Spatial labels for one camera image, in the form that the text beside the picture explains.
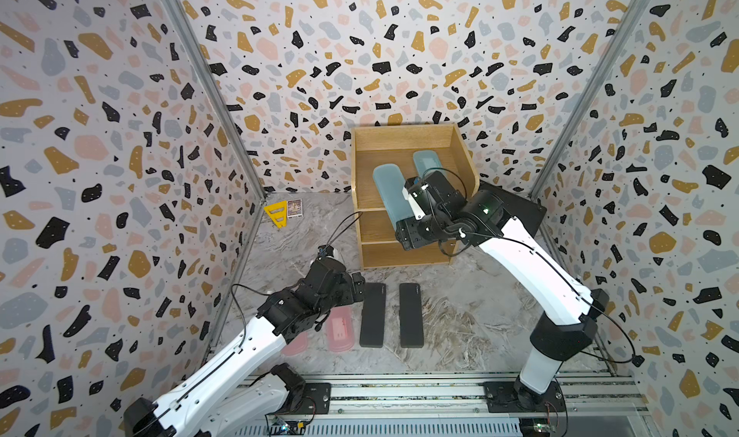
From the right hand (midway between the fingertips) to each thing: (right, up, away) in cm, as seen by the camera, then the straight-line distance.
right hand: (406, 229), depth 70 cm
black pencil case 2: (-9, -27, +18) cm, 34 cm away
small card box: (-42, +7, +47) cm, 64 cm away
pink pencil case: (-18, -30, +14) cm, 38 cm away
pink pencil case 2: (-30, -33, +12) cm, 46 cm away
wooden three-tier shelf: (-2, +26, +20) cm, 32 cm away
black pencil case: (+3, -27, +18) cm, 33 cm away
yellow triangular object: (-48, +5, +44) cm, 65 cm away
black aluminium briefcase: (+54, +5, +47) cm, 72 cm away
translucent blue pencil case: (+7, +20, +16) cm, 27 cm away
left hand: (-13, -14, +6) cm, 20 cm away
